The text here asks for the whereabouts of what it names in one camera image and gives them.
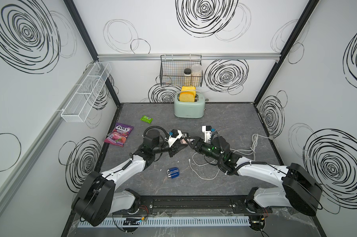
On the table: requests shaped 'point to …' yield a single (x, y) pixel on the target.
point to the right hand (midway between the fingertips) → (186, 141)
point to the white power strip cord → (251, 151)
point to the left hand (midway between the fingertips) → (184, 143)
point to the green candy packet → (147, 119)
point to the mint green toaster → (189, 109)
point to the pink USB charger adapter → (183, 141)
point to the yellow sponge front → (187, 97)
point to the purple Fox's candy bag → (119, 134)
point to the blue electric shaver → (173, 173)
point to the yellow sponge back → (184, 89)
